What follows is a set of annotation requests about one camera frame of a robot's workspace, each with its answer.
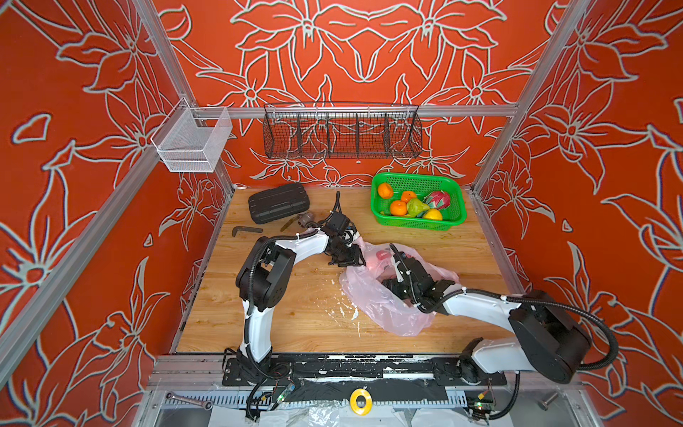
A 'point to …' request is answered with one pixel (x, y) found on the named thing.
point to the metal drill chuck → (302, 219)
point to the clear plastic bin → (192, 139)
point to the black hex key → (246, 229)
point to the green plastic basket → (420, 184)
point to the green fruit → (415, 205)
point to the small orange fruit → (407, 196)
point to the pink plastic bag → (361, 287)
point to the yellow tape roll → (369, 402)
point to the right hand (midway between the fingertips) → (386, 282)
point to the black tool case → (278, 202)
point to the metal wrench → (207, 405)
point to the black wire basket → (333, 131)
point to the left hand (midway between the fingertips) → (362, 262)
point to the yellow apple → (433, 214)
